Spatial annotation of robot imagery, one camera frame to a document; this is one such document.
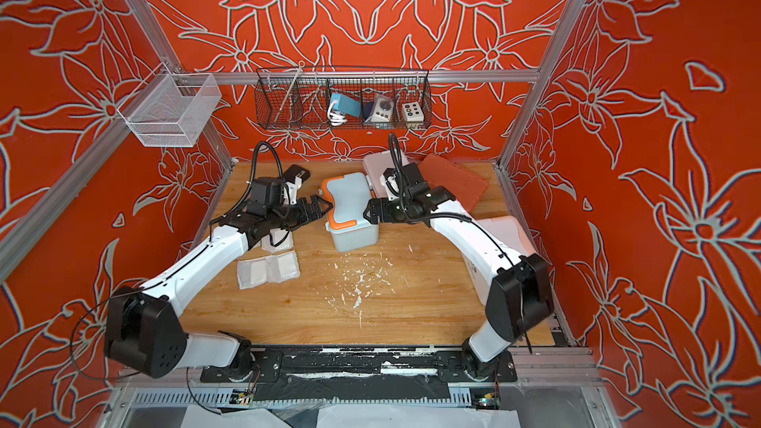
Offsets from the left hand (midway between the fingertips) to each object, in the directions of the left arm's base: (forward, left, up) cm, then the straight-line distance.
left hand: (324, 208), depth 82 cm
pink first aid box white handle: (+24, -13, -6) cm, 27 cm away
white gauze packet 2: (-12, +23, -19) cm, 32 cm away
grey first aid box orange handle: (+8, -6, -4) cm, 11 cm away
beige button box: (+32, -25, +10) cm, 42 cm away
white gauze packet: (-11, +16, -18) cm, 27 cm away
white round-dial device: (+29, -15, +13) cm, 35 cm away
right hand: (-1, -13, 0) cm, 13 cm away
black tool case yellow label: (+31, +21, -18) cm, 42 cm away
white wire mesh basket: (+26, +53, +13) cm, 60 cm away
